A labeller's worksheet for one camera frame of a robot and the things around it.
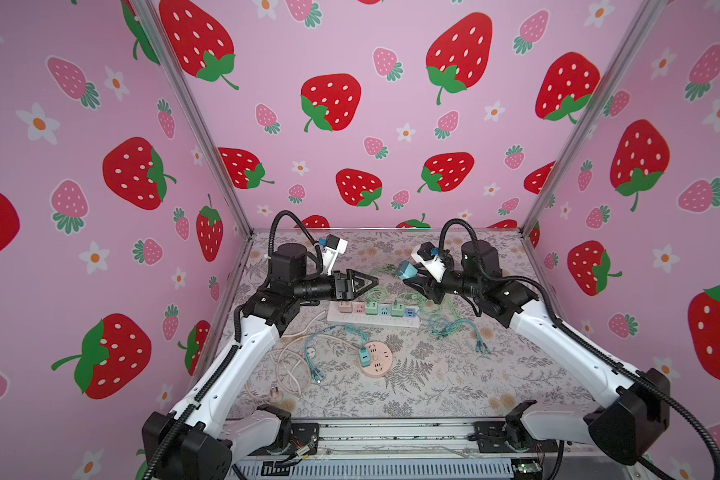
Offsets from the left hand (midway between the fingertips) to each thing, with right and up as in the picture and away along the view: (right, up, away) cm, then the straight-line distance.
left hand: (370, 283), depth 67 cm
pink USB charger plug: (-8, -10, +26) cm, 29 cm away
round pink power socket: (+3, -24, +18) cm, 30 cm away
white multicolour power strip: (-4, -13, +27) cm, 30 cm away
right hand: (+9, +2, +7) cm, 12 cm away
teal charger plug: (-2, -22, +14) cm, 26 cm away
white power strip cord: (-24, -21, +23) cm, 40 cm away
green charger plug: (0, -10, +24) cm, 26 cm away
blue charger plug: (+9, +3, +5) cm, 10 cm away
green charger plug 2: (+9, -10, +24) cm, 27 cm away
